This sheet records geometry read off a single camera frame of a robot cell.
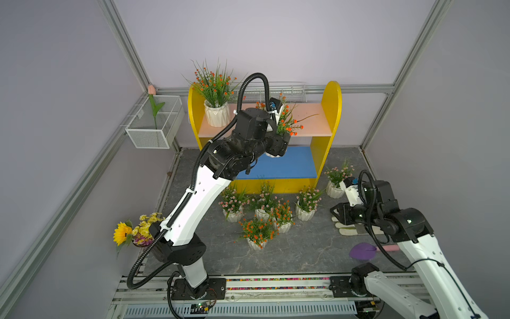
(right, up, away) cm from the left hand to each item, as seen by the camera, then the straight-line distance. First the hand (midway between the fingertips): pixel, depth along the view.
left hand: (279, 131), depth 60 cm
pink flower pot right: (+13, -26, +22) cm, 36 cm away
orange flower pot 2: (-7, -35, +12) cm, 38 cm away
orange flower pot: (+4, -31, +17) cm, 35 cm away
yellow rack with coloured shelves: (+17, -11, +47) cm, 51 cm away
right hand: (+21, -26, +10) cm, 35 cm away
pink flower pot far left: (-18, -26, +20) cm, 37 cm away
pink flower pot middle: (-4, -26, +22) cm, 34 cm away
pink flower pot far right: (+29, -16, +34) cm, 47 cm away
